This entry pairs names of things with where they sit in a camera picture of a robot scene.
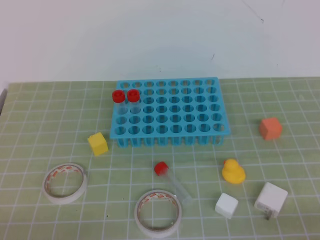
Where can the centre white tape roll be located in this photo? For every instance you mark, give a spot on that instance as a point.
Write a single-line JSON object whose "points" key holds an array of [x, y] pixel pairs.
{"points": [[159, 233]]}

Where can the blue test tube rack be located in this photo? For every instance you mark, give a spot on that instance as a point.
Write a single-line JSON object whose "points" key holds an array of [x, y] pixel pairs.
{"points": [[171, 111]]}

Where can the white foam cube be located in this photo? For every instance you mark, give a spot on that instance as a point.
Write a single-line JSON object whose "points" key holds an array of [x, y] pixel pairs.
{"points": [[226, 205]]}

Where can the yellow rubber duck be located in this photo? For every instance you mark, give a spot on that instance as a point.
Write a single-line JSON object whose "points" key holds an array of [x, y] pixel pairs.
{"points": [[232, 172]]}

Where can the red-capped tube far left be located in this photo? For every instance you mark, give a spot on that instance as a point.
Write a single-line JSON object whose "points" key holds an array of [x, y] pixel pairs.
{"points": [[119, 99]]}

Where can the white power adapter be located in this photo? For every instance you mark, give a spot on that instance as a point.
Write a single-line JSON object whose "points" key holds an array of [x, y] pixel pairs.
{"points": [[271, 200]]}

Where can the left white tape roll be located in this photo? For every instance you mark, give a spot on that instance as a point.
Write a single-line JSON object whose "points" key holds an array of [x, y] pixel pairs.
{"points": [[59, 169]]}

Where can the orange foam cube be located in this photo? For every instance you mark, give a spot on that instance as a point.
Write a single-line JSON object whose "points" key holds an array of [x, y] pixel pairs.
{"points": [[270, 128]]}

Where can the green grid cutting mat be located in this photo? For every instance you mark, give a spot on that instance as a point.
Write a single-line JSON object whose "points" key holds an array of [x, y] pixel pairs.
{"points": [[46, 124]]}

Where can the white tape roll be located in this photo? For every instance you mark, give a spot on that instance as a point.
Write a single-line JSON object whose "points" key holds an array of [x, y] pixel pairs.
{"points": [[59, 169], [159, 233]]}

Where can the red-capped clear test tube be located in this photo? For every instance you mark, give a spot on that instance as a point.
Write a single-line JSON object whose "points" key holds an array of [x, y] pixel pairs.
{"points": [[163, 171]]}

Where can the yellow foam cube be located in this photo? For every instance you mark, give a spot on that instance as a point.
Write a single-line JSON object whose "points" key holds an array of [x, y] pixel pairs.
{"points": [[98, 144]]}

